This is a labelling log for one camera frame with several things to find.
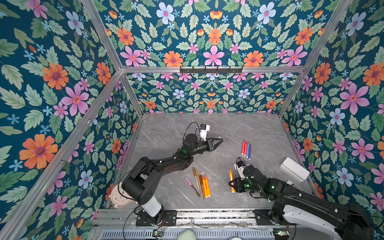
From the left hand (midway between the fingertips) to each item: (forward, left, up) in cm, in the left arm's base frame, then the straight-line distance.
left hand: (224, 138), depth 76 cm
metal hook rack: (+44, +3, +12) cm, 46 cm away
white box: (-11, -42, -20) cm, 48 cm away
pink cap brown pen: (-13, +21, -24) cm, 34 cm away
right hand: (-18, -1, -17) cm, 25 cm away
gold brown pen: (-9, +16, -24) cm, 31 cm away
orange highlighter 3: (-18, +9, -23) cm, 31 cm away
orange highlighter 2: (-10, +12, -23) cm, 28 cm away
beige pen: (-15, +14, -24) cm, 31 cm away
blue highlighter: (+6, -20, -24) cm, 31 cm away
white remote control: (-17, -38, -24) cm, 48 cm away
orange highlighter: (-16, -3, -16) cm, 22 cm away
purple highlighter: (+4, -21, -24) cm, 32 cm away
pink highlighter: (+7, -16, -23) cm, 29 cm away
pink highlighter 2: (+6, -18, -24) cm, 30 cm away
